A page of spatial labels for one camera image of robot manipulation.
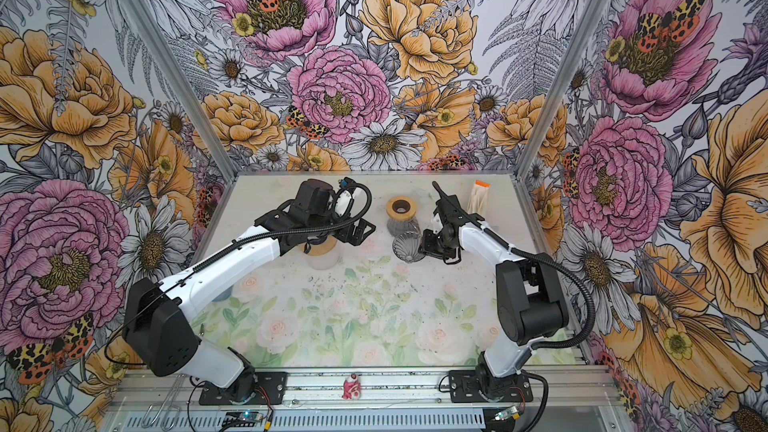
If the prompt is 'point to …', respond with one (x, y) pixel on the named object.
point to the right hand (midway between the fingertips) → (424, 258)
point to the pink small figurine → (352, 388)
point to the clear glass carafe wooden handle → (325, 262)
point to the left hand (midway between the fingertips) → (358, 229)
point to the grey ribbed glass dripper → (407, 245)
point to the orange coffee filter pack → (477, 197)
